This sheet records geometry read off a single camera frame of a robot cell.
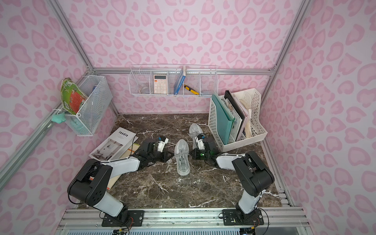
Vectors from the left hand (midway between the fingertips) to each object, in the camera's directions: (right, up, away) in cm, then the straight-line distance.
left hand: (172, 151), depth 90 cm
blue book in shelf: (+5, +42, -2) cm, 42 cm away
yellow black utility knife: (+12, +40, +7) cm, 42 cm away
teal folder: (+29, +20, -15) cm, 38 cm away
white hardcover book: (-38, +2, +5) cm, 39 cm away
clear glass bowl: (-19, +39, +5) cm, 44 cm away
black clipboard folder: (+34, +34, -2) cm, 48 cm away
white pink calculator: (-9, +43, +5) cm, 44 cm away
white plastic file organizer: (+36, +20, -11) cm, 43 cm away
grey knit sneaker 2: (+6, -2, 0) cm, 6 cm away
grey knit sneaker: (+14, +13, +16) cm, 25 cm away
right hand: (+10, -1, +1) cm, 10 cm away
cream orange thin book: (-29, 0, +8) cm, 30 cm away
